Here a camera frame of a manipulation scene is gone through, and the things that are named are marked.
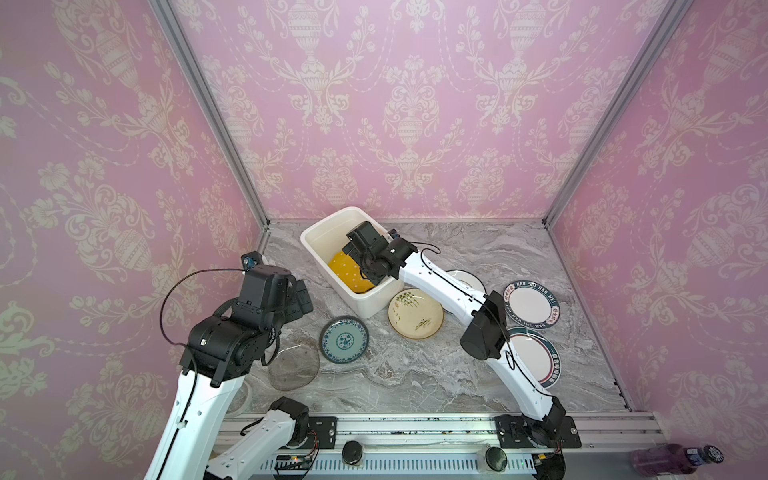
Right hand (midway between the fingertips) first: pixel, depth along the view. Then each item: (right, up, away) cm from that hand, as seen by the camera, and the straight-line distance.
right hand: (353, 256), depth 88 cm
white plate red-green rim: (+55, -29, 0) cm, 62 cm away
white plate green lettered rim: (+57, -16, +10) cm, 60 cm away
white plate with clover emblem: (+38, -8, +15) cm, 41 cm away
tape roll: (-29, -38, -9) cm, 48 cm away
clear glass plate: (-17, -32, -2) cm, 36 cm away
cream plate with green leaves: (+19, -19, +9) cm, 28 cm away
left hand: (-11, -8, -24) cm, 27 cm away
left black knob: (+3, -41, -24) cm, 48 cm away
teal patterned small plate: (-3, -25, +2) cm, 25 cm away
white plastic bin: (-11, +5, +10) cm, 16 cm away
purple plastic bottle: (+73, -44, -23) cm, 88 cm away
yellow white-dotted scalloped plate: (0, -4, -7) cm, 8 cm away
